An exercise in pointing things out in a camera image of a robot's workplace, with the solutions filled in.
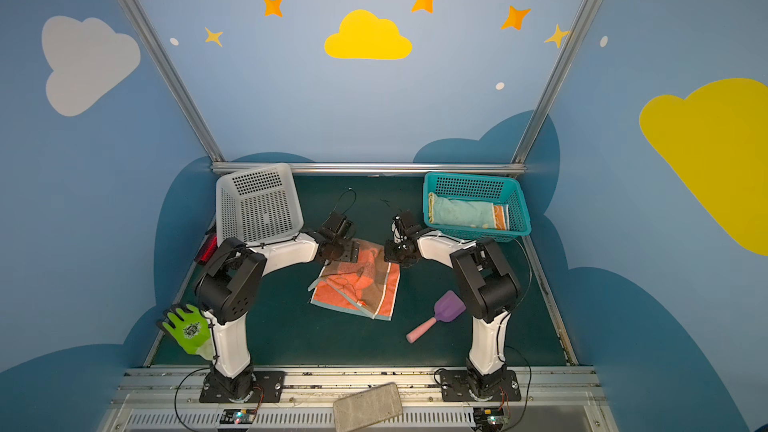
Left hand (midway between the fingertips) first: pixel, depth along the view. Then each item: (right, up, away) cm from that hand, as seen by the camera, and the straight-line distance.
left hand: (349, 250), depth 99 cm
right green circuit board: (+38, -36, -28) cm, 59 cm away
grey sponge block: (+7, -33, -30) cm, 45 cm away
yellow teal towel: (+41, +12, +7) cm, 44 cm away
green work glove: (-42, -20, -17) cm, 49 cm away
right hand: (+14, -1, -1) cm, 14 cm away
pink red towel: (+7, -10, -8) cm, 15 cm away
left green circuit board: (-23, -36, -28) cm, 51 cm away
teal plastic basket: (+55, +21, +12) cm, 60 cm away
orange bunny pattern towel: (+53, +11, +5) cm, 54 cm away
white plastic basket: (-37, +15, +13) cm, 42 cm away
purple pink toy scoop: (+31, -15, -12) cm, 37 cm away
